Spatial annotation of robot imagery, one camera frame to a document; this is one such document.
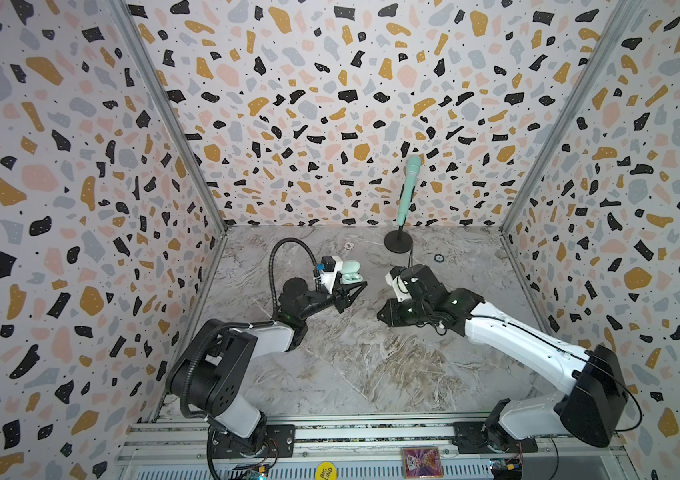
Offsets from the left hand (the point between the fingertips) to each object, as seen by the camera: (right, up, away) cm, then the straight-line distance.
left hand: (367, 278), depth 79 cm
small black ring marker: (+28, +5, +35) cm, 45 cm away
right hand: (+2, -9, -2) cm, 9 cm away
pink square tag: (+13, -43, -9) cm, 46 cm away
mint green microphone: (+15, +33, +16) cm, 40 cm away
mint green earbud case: (-4, +1, +1) cm, 5 cm away
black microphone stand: (+14, +12, +41) cm, 45 cm away
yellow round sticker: (-10, -44, -9) cm, 46 cm away
